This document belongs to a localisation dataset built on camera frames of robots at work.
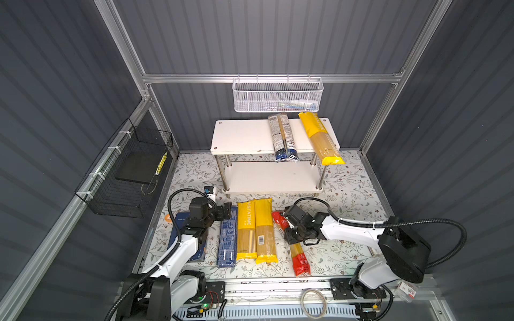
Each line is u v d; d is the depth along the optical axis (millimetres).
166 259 482
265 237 846
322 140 732
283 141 729
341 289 735
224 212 788
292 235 771
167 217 942
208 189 754
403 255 440
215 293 723
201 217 657
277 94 1236
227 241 828
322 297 711
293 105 912
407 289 722
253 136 788
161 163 784
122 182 724
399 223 469
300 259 754
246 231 866
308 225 642
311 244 723
